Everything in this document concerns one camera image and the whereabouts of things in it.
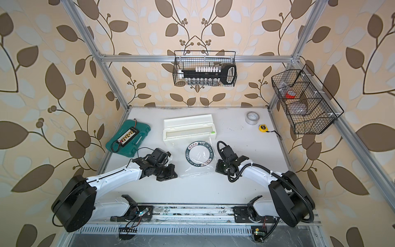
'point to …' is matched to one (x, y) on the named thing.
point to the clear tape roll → (252, 118)
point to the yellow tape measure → (263, 128)
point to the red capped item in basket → (290, 94)
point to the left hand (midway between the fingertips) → (176, 174)
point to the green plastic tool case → (113, 145)
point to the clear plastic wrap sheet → (183, 168)
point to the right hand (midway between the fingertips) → (218, 168)
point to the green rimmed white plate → (199, 154)
